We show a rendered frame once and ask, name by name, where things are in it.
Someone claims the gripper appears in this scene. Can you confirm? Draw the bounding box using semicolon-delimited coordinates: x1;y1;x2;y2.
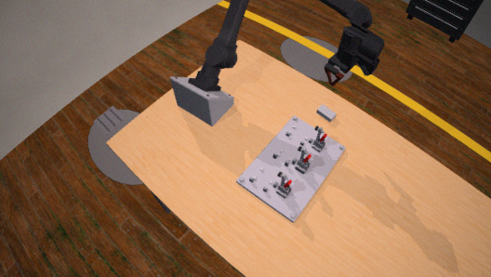
325;43;358;86

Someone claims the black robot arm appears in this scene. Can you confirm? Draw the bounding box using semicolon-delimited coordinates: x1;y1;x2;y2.
188;0;385;91

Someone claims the grey toggle clamp with red handle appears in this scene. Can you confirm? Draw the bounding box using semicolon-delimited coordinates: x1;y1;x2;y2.
276;171;292;198
312;125;327;152

